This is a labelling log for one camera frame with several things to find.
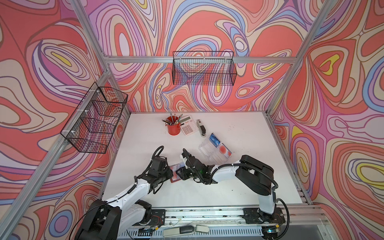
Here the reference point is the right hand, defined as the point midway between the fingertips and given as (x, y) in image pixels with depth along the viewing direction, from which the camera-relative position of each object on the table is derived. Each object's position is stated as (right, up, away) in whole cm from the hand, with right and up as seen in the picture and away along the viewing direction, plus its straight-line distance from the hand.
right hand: (179, 175), depth 88 cm
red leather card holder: (-2, -1, -2) cm, 3 cm away
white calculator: (+6, +29, +20) cm, 36 cm away
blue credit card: (+22, +20, +5) cm, 30 cm away
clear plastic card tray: (+22, +13, +3) cm, 26 cm away
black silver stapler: (+14, +28, +16) cm, 35 cm away
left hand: (-3, +2, 0) cm, 4 cm away
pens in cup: (-6, +32, +14) cm, 36 cm away
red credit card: (+27, +14, -1) cm, 31 cm away
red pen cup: (-6, +26, +17) cm, 32 cm away
